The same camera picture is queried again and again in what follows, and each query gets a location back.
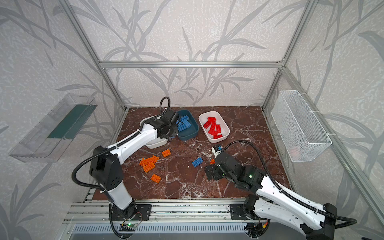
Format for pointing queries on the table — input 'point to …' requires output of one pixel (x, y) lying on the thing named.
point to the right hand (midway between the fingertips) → (211, 161)
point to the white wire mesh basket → (302, 134)
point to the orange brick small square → (166, 153)
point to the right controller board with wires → (256, 230)
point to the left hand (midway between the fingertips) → (176, 128)
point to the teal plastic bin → (189, 132)
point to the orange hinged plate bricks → (148, 163)
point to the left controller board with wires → (128, 227)
